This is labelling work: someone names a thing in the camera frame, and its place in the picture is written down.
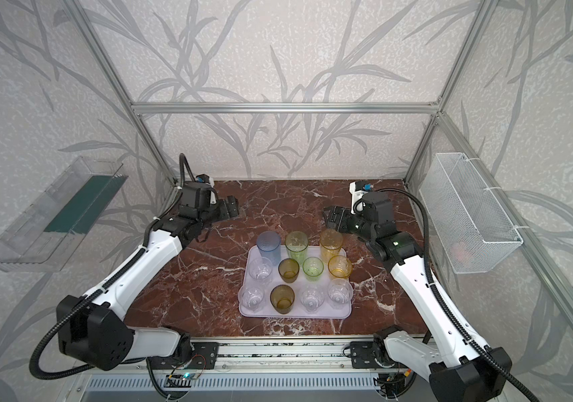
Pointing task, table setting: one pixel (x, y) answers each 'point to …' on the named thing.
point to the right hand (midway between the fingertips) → (332, 210)
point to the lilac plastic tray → (325, 311)
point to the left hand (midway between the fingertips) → (229, 203)
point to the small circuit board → (183, 376)
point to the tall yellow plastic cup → (331, 241)
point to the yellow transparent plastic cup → (339, 266)
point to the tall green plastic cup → (296, 244)
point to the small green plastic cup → (312, 268)
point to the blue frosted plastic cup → (269, 245)
